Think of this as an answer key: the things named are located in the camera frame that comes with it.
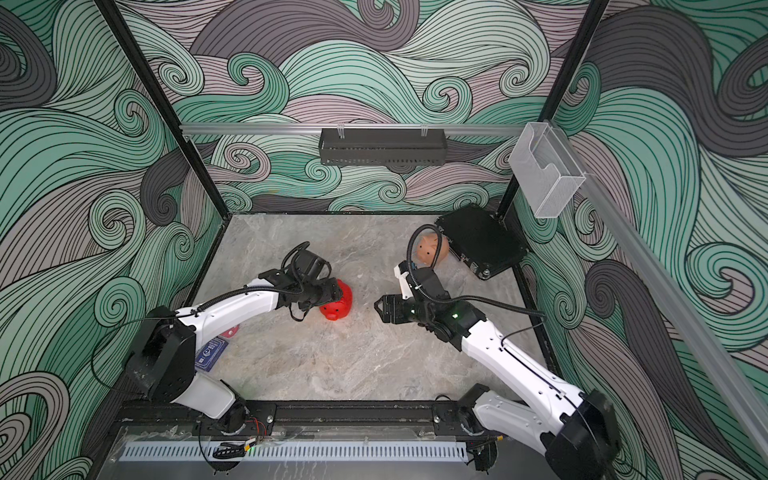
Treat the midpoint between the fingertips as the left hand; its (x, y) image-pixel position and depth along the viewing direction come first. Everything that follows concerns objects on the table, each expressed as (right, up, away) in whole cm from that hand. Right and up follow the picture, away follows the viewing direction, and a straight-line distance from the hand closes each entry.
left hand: (335, 293), depth 86 cm
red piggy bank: (+1, -5, -1) cm, 5 cm away
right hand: (+14, -1, -11) cm, 18 cm away
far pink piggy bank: (+29, +13, +14) cm, 35 cm away
